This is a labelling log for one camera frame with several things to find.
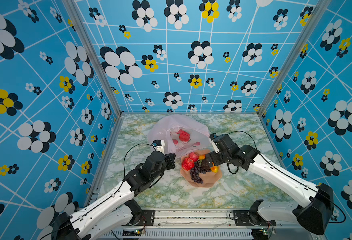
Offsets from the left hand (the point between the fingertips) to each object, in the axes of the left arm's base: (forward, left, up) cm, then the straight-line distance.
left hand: (178, 155), depth 74 cm
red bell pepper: (+23, -3, -15) cm, 28 cm away
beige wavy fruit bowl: (-5, -18, -18) cm, 26 cm away
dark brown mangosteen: (0, -15, -12) cm, 20 cm away
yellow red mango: (-2, -21, -13) cm, 24 cm away
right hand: (+2, -19, -4) cm, 20 cm away
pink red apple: (+6, -9, -12) cm, 16 cm away
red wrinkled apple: (0, -5, -10) cm, 12 cm away
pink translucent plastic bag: (+21, +9, -5) cm, 24 cm away
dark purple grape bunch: (-3, -10, -15) cm, 18 cm away
